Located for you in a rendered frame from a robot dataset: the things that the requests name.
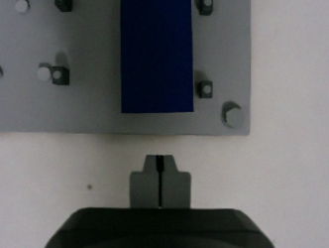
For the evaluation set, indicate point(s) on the dark blue rectangular plate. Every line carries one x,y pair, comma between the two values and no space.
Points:
156,56

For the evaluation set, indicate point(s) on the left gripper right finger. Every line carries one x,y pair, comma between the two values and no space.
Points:
175,186

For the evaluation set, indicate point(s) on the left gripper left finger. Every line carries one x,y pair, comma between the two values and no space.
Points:
145,184

